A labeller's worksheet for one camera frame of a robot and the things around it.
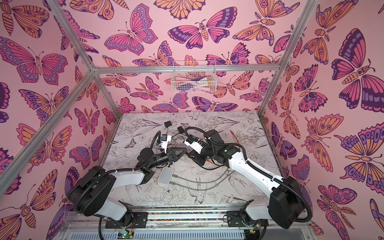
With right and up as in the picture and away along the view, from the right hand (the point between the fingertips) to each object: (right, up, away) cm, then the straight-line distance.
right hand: (190, 151), depth 77 cm
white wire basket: (0, +46, +21) cm, 50 cm away
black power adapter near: (-8, +11, +32) cm, 35 cm away
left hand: (-2, +1, -3) cm, 3 cm away
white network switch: (-15, -16, +11) cm, 24 cm away
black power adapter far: (-18, +15, +35) cm, 43 cm away
